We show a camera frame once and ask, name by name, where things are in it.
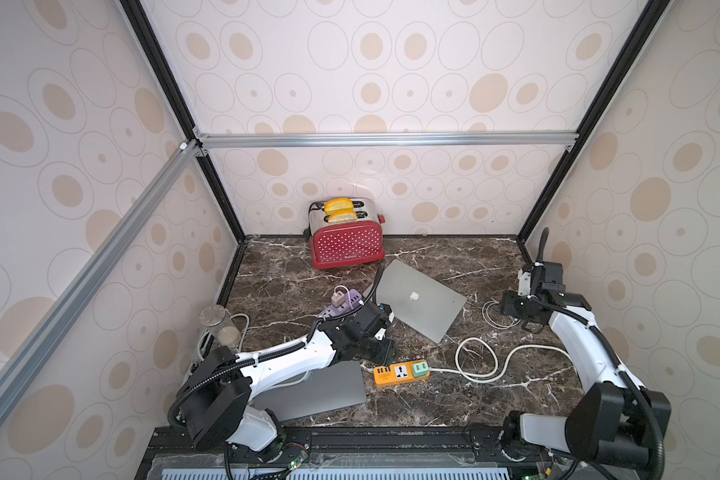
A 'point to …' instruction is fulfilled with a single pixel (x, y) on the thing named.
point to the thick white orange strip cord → (489, 376)
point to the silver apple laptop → (418, 300)
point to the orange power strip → (395, 374)
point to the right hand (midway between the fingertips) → (509, 304)
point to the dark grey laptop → (333, 386)
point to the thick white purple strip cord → (209, 331)
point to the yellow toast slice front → (342, 217)
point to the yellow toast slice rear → (338, 204)
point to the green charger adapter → (420, 369)
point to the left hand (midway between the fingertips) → (398, 354)
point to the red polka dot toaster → (339, 244)
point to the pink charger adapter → (338, 298)
